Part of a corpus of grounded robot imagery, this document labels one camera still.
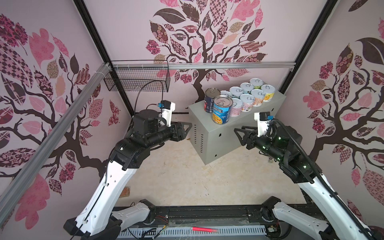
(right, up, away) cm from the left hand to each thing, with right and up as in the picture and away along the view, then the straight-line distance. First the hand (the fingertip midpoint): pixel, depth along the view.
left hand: (187, 128), depth 59 cm
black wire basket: (-33, +34, +36) cm, 59 cm away
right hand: (+22, 0, +2) cm, 22 cm away
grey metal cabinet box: (+13, -7, +11) cm, 18 cm away
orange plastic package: (-34, -35, +18) cm, 52 cm away
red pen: (+3, -48, +10) cm, 49 cm away
